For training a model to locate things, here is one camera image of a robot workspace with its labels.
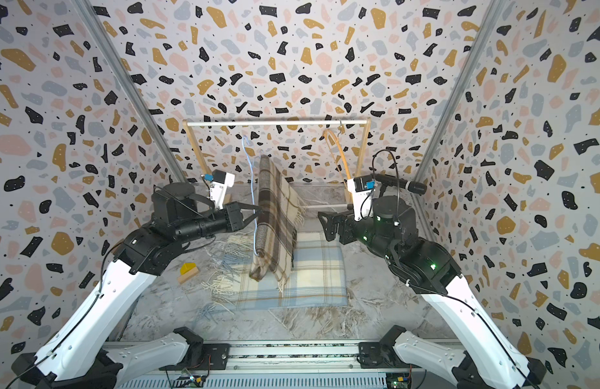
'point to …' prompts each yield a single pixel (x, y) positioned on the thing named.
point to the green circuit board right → (398, 380)
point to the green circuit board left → (193, 381)
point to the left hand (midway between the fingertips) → (263, 210)
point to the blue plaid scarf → (316, 277)
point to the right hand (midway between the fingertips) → (334, 211)
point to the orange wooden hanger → (335, 161)
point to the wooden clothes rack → (367, 122)
